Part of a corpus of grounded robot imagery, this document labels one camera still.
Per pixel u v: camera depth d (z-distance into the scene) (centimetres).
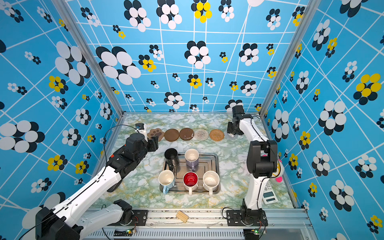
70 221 40
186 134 105
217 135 105
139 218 74
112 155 95
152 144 68
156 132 108
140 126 66
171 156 91
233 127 82
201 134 106
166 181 84
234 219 72
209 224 72
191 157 95
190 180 84
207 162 94
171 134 107
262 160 52
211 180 84
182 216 74
